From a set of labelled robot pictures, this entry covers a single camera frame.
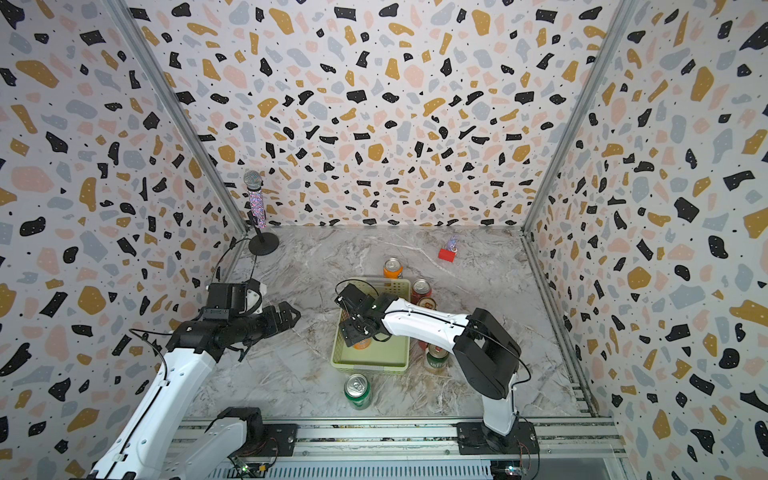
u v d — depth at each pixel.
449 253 1.13
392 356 0.88
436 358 0.78
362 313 0.65
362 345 0.76
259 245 1.16
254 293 0.63
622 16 0.72
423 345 0.90
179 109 0.86
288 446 0.73
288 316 0.71
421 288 0.91
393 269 0.97
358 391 0.72
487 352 0.47
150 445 0.40
